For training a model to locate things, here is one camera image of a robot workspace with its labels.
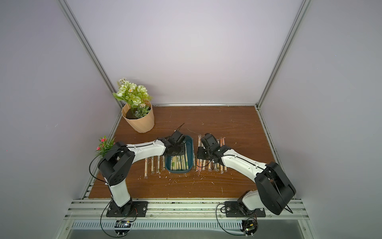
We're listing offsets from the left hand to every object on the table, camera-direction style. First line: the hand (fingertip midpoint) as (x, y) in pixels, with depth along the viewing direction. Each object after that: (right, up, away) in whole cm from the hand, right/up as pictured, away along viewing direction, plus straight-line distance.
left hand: (186, 150), depth 93 cm
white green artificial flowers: (-29, +34, -6) cm, 45 cm away
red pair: (-23, -12, -8) cm, 27 cm away
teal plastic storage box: (+2, +2, +1) cm, 3 cm away
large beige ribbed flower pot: (-29, +16, +2) cm, 33 cm away
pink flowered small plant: (-43, +7, -16) cm, 46 cm away
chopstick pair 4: (-14, -6, -4) cm, 16 cm away
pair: (-17, -8, -4) cm, 19 cm away
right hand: (+8, +2, -7) cm, 11 cm away
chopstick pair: (+24, -9, -7) cm, 27 cm away
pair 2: (-20, -8, -5) cm, 22 cm away
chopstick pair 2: (+15, -10, -6) cm, 18 cm away
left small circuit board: (-30, -34, -21) cm, 50 cm away
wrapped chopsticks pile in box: (-4, -6, -5) cm, 9 cm away
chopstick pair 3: (+11, -7, -5) cm, 15 cm away
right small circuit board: (+32, -31, -23) cm, 51 cm away
